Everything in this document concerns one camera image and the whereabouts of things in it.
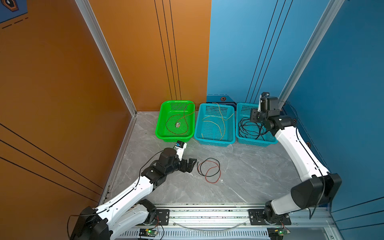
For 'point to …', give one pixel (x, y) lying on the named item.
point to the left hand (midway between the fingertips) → (190, 155)
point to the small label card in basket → (178, 124)
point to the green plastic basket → (176, 121)
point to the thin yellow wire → (211, 122)
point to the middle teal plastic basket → (215, 126)
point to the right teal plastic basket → (243, 110)
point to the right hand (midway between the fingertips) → (257, 111)
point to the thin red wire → (206, 173)
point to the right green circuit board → (281, 232)
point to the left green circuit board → (151, 232)
